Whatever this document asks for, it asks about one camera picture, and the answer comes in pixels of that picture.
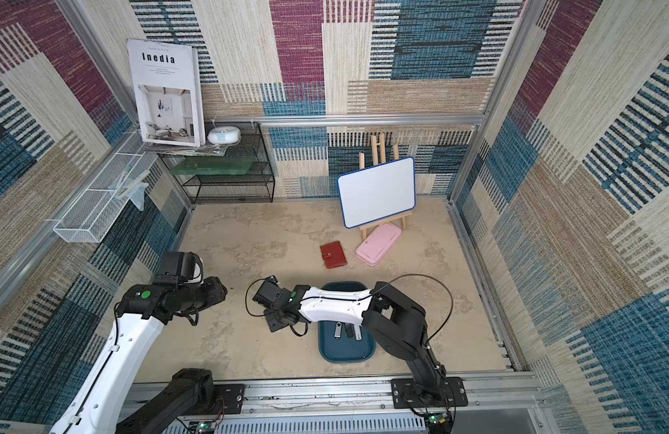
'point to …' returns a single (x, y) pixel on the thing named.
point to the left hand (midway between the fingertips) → (220, 291)
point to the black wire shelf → (242, 174)
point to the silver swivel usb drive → (337, 330)
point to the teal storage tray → (344, 349)
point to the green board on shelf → (214, 165)
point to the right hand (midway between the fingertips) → (274, 317)
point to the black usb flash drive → (349, 327)
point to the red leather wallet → (333, 254)
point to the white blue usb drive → (357, 332)
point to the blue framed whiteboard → (377, 193)
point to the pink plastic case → (378, 243)
